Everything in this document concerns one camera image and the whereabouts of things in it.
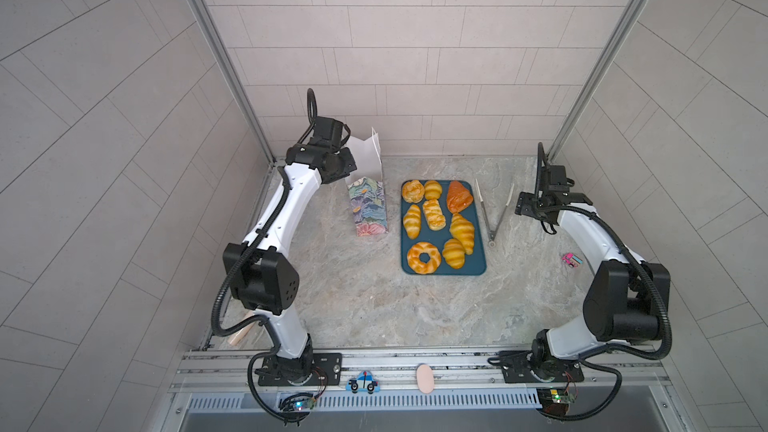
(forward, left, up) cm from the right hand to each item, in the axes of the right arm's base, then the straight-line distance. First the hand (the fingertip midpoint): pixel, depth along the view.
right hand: (529, 204), depth 90 cm
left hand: (+9, +52, +15) cm, 55 cm away
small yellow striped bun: (+13, +28, -6) cm, 31 cm away
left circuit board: (-44, +65, -7) cm, 79 cm away
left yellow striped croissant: (+2, +36, -7) cm, 36 cm away
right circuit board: (-47, +7, -13) cm, 49 cm away
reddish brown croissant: (+9, +19, -6) cm, 22 cm away
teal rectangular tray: (-13, +18, -11) cm, 25 cm away
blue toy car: (-41, +51, -9) cm, 66 cm away
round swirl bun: (+13, +34, -6) cm, 37 cm away
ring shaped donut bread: (-13, +36, -8) cm, 39 cm away
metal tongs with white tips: (-5, +11, -10) cm, 16 cm away
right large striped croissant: (-3, +20, -8) cm, 21 cm away
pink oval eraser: (-41, +36, -10) cm, 56 cm away
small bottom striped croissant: (-10, +24, -8) cm, 27 cm away
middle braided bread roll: (+3, +28, -7) cm, 29 cm away
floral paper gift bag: (+1, +49, +12) cm, 50 cm away
